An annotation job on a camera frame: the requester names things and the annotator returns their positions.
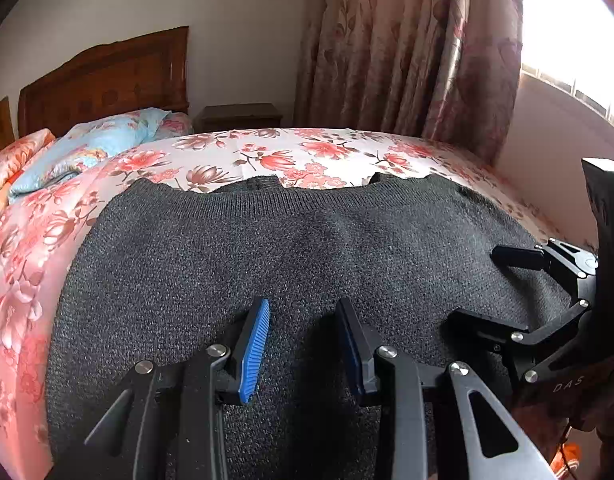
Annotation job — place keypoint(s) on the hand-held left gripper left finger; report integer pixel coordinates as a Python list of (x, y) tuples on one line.
[(252, 350)]

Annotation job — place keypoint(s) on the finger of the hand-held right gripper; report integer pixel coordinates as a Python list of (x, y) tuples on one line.
[(519, 258), (482, 324)]

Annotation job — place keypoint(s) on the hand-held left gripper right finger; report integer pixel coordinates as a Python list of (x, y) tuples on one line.
[(353, 345)]

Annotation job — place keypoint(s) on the dark grey striped knit sweater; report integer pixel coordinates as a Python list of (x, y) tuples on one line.
[(287, 250)]

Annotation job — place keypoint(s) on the orange fleece blanket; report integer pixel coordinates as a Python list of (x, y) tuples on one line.
[(569, 455)]

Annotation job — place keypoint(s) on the window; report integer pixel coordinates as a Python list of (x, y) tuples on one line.
[(577, 60)]

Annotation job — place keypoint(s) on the pink floral bed sheet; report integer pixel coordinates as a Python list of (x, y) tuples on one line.
[(312, 155)]

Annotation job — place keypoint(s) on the dark wooden nightstand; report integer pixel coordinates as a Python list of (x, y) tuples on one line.
[(237, 117)]

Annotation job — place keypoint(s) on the floral curtain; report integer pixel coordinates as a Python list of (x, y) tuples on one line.
[(407, 50)]

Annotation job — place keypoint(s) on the pink floral pillow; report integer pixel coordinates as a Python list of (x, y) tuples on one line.
[(177, 124)]

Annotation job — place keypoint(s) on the light blue floral pillow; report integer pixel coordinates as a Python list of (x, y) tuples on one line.
[(87, 145)]

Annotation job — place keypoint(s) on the orange floral pillow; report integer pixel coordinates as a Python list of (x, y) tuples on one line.
[(22, 152)]

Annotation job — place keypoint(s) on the large carved wooden headboard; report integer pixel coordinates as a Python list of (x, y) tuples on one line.
[(107, 80)]

